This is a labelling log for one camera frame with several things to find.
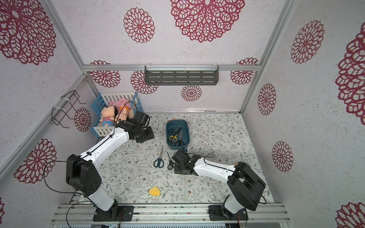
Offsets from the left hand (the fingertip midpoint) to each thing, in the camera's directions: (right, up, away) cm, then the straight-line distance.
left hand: (151, 136), depth 86 cm
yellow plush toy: (+3, -30, -7) cm, 31 cm away
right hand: (+18, -20, 0) cm, 26 cm away
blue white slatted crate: (-45, +27, +26) cm, 58 cm away
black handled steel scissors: (+17, -5, +17) cm, 24 cm away
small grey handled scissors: (+11, -18, +6) cm, 23 cm away
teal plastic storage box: (+21, -1, +19) cm, 29 cm away
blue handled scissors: (+4, -17, +6) cm, 19 cm away
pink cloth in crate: (-27, +26, +23) cm, 44 cm away
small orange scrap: (+12, +13, +31) cm, 35 cm away
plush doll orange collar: (-23, +20, +17) cm, 35 cm away
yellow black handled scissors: (+13, +2, +23) cm, 26 cm away
